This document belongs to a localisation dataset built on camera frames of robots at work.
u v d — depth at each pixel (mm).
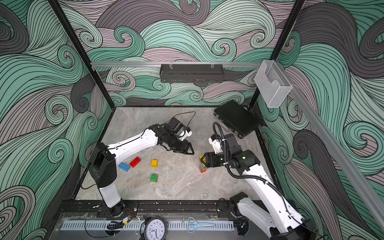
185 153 701
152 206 759
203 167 796
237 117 1106
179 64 934
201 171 859
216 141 663
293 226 368
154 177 810
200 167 798
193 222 697
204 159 694
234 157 543
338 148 517
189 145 729
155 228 660
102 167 455
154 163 855
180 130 700
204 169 799
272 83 779
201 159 699
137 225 697
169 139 646
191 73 992
